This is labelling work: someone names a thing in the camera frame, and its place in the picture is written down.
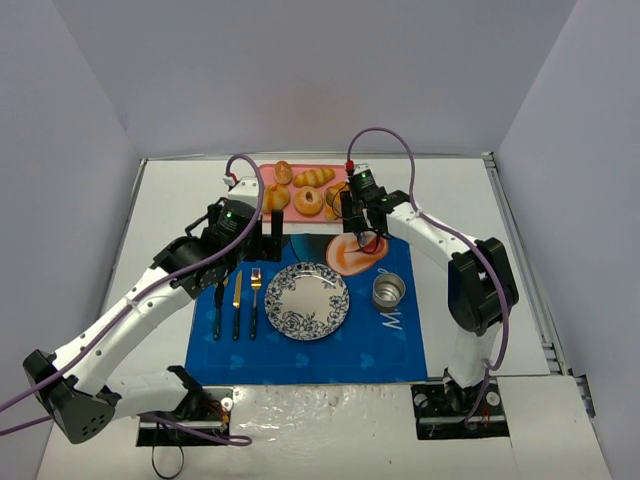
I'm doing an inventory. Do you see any blue cartoon placemat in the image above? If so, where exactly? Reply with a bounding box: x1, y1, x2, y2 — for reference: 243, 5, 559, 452
186, 234, 428, 385

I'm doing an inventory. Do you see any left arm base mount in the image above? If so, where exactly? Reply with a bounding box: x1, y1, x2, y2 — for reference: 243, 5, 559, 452
135, 387, 235, 447

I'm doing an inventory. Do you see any aluminium rail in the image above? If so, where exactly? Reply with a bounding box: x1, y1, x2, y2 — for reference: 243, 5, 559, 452
481, 152, 596, 421

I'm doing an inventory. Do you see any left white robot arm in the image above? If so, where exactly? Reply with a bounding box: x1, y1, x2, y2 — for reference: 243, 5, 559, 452
23, 198, 283, 444

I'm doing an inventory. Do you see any round striped bun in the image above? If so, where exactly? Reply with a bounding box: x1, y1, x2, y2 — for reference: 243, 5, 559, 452
261, 184, 290, 214

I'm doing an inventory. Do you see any blue floral plate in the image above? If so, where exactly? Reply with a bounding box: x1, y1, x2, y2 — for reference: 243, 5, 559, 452
264, 262, 350, 342

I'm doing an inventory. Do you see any metal cup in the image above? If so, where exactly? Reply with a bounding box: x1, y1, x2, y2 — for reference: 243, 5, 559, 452
372, 272, 406, 313

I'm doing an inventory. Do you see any small round bun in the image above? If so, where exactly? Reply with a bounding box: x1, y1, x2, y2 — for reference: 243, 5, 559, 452
273, 161, 293, 185

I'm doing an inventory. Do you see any pink tray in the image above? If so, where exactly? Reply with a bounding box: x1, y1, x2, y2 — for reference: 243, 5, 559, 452
260, 161, 348, 223

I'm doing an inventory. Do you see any gold knife green handle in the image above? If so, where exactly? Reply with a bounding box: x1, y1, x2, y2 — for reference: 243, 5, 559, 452
232, 270, 243, 341

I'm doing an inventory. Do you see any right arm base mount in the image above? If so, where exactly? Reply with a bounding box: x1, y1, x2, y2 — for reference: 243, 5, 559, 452
411, 379, 510, 441

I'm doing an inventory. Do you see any gold fork green handle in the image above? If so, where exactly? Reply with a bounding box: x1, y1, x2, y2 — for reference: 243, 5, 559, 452
249, 267, 262, 340

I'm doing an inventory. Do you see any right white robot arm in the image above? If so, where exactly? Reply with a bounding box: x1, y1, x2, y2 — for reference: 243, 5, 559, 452
340, 164, 519, 389

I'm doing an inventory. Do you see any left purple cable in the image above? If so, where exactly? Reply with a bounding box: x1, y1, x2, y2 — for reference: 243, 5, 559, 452
0, 152, 266, 447

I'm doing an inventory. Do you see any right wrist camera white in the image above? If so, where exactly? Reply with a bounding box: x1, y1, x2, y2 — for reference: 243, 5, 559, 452
345, 159, 370, 177

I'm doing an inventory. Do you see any striped croissant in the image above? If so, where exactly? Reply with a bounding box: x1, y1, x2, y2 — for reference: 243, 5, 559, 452
324, 182, 349, 221
292, 167, 335, 188

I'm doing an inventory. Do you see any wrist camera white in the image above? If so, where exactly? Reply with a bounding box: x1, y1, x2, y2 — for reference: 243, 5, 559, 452
345, 159, 370, 177
223, 174, 261, 208

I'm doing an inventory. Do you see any gold spoon green handle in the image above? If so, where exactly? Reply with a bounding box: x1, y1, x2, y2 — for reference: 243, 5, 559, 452
212, 282, 225, 341

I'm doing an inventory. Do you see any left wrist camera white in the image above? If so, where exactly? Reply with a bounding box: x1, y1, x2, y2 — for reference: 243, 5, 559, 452
223, 174, 261, 208

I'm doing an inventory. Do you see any sugared donut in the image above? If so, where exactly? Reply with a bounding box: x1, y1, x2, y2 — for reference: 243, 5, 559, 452
294, 187, 324, 217

